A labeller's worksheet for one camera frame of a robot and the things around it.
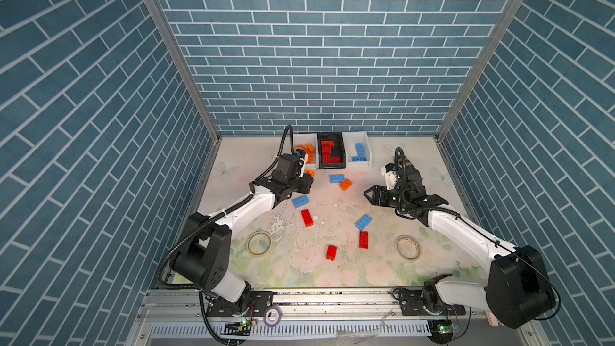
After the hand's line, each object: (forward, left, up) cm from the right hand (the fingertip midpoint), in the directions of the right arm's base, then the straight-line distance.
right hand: (372, 194), depth 86 cm
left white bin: (+37, +30, -10) cm, 49 cm away
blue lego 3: (+1, +27, -11) cm, 29 cm away
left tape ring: (-17, +40, -13) cm, 45 cm away
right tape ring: (-13, -14, -13) cm, 24 cm away
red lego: (+32, +18, -10) cm, 38 cm away
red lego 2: (-12, +2, -11) cm, 17 cm away
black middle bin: (+32, +13, -13) cm, 37 cm away
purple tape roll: (-37, +29, -12) cm, 48 cm away
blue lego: (+32, +2, -12) cm, 34 cm away
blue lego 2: (+14, +12, -12) cm, 22 cm away
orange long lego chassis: (+29, +26, -9) cm, 41 cm away
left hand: (+4, +21, +2) cm, 21 cm away
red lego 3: (-18, +13, -11) cm, 25 cm away
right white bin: (+38, +7, -10) cm, 40 cm away
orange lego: (+6, +23, +3) cm, 24 cm away
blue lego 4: (-6, +2, -11) cm, 13 cm away
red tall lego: (-6, +23, -11) cm, 26 cm away
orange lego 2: (+11, +9, -11) cm, 18 cm away
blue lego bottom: (+24, +3, -9) cm, 26 cm away
